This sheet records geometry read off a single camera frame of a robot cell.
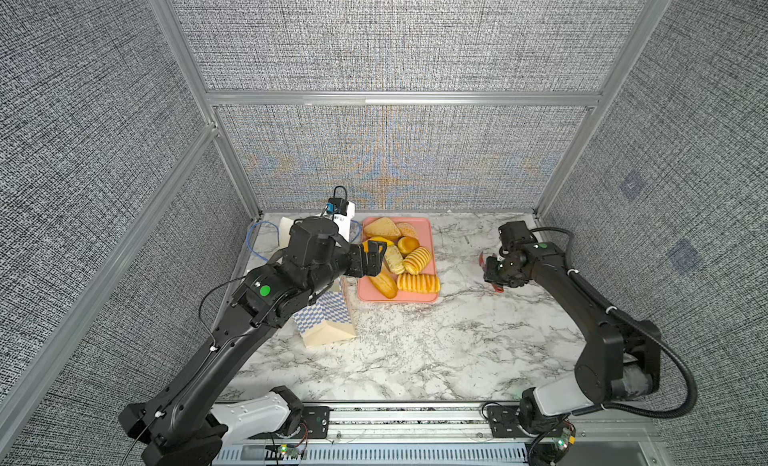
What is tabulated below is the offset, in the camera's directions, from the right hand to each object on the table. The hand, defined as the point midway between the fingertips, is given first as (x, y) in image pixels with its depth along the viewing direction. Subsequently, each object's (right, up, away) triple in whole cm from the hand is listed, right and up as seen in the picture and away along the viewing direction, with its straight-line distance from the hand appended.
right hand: (492, 273), depth 88 cm
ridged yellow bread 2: (-20, -4, +7) cm, 22 cm away
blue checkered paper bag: (-47, -11, -8) cm, 49 cm away
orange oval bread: (-34, +10, +19) cm, 41 cm away
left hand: (-35, +9, -24) cm, 44 cm away
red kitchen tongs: (-2, -3, -10) cm, 10 cm away
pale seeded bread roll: (-28, +3, +12) cm, 31 cm away
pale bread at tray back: (-23, +14, +22) cm, 35 cm away
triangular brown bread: (-32, +14, +20) cm, 41 cm away
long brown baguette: (-31, -4, +7) cm, 32 cm away
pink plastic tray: (-37, -7, +8) cm, 39 cm away
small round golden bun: (-24, +8, +16) cm, 30 cm away
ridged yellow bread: (-21, +3, +9) cm, 23 cm away
